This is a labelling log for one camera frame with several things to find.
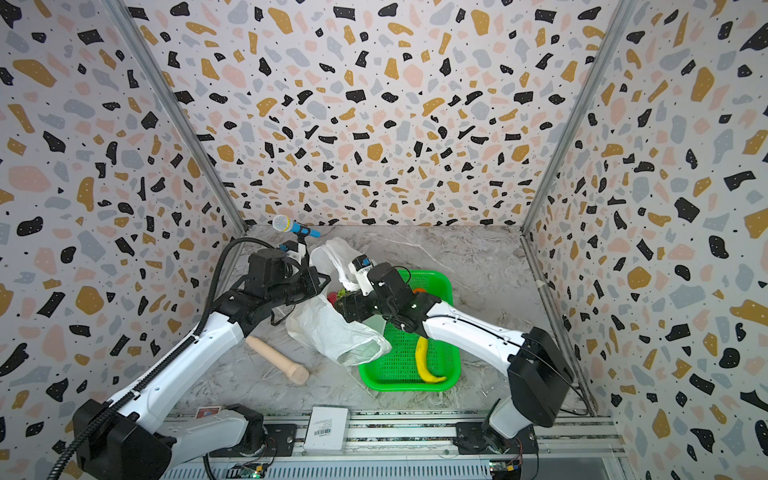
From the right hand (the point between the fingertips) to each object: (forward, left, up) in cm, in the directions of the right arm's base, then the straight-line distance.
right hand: (341, 294), depth 75 cm
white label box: (-27, +2, -17) cm, 32 cm away
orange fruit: (-6, -19, +11) cm, 23 cm away
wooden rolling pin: (-14, +13, -19) cm, 27 cm away
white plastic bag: (-6, +7, -4) cm, 10 cm away
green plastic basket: (-11, -14, -23) cm, 29 cm away
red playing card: (-23, +34, -20) cm, 46 cm away
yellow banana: (-7, -21, -20) cm, 30 cm away
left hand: (+4, +3, +3) cm, 6 cm away
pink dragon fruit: (0, +2, -1) cm, 3 cm away
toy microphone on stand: (+23, +21, +2) cm, 31 cm away
